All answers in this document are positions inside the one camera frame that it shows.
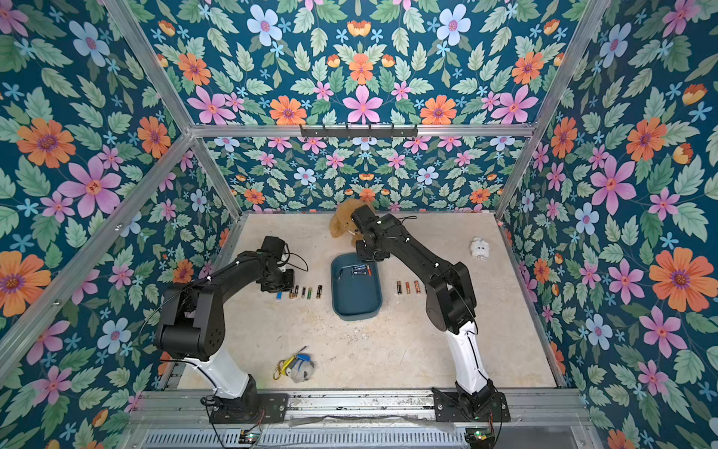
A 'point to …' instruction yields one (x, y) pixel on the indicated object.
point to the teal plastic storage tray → (355, 286)
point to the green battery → (309, 293)
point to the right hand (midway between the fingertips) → (367, 255)
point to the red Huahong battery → (417, 287)
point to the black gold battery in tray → (296, 291)
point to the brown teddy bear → (342, 224)
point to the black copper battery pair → (291, 295)
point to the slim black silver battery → (303, 292)
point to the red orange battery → (408, 287)
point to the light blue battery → (279, 296)
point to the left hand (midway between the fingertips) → (292, 283)
